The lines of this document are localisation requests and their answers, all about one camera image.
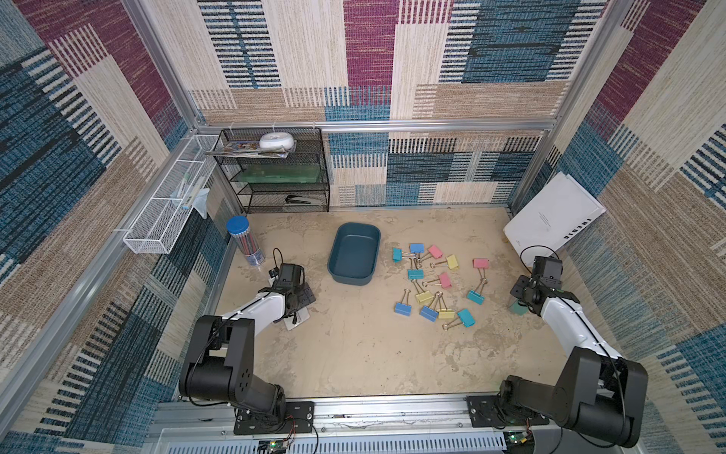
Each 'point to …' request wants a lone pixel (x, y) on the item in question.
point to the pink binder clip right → (481, 264)
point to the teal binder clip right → (476, 295)
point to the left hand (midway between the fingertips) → (297, 300)
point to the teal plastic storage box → (354, 253)
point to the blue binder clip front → (430, 313)
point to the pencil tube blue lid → (239, 230)
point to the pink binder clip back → (435, 253)
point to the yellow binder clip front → (440, 307)
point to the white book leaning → (546, 223)
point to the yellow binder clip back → (450, 260)
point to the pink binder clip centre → (443, 278)
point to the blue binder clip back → (417, 248)
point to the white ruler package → (297, 318)
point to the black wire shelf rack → (279, 170)
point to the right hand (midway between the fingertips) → (528, 285)
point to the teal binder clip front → (466, 319)
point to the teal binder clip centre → (415, 273)
